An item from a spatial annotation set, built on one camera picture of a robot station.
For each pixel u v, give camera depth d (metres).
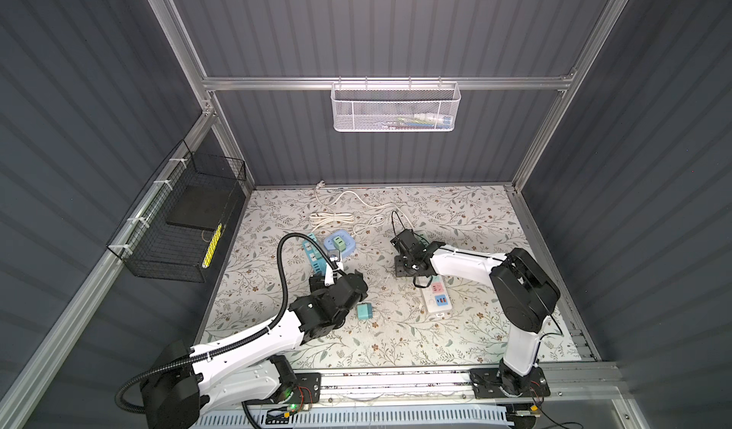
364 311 0.84
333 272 0.67
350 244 0.99
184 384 0.40
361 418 0.77
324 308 0.59
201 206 0.78
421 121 0.91
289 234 0.64
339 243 0.95
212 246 0.69
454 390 0.74
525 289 0.53
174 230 0.72
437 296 0.87
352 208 1.15
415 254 0.74
